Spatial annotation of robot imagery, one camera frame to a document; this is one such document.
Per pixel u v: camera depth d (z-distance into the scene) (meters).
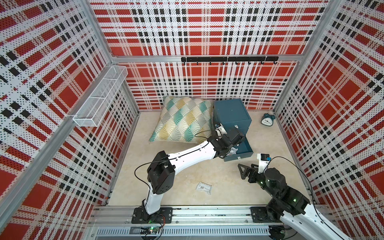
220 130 0.73
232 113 0.90
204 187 0.82
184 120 0.94
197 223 0.73
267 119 1.08
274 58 0.88
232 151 0.91
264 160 0.65
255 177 0.66
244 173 0.68
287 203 0.53
